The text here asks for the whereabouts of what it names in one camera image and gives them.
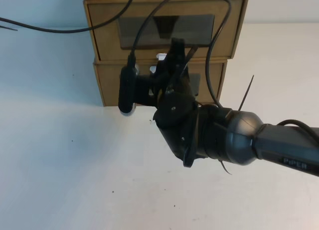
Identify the white drawer handle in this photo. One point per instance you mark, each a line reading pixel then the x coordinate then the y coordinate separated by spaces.
pixel 153 69
pixel 161 56

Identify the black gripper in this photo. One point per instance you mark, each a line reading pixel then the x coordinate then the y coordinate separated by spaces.
pixel 177 114

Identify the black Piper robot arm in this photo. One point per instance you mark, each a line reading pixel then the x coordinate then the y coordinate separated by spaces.
pixel 241 137

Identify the lower cardboard shoebox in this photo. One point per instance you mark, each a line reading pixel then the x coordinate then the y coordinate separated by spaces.
pixel 108 79

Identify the cardboard drawer with window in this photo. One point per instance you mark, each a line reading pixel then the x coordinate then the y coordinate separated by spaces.
pixel 198 22

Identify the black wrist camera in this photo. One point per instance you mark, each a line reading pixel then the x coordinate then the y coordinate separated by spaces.
pixel 134 89

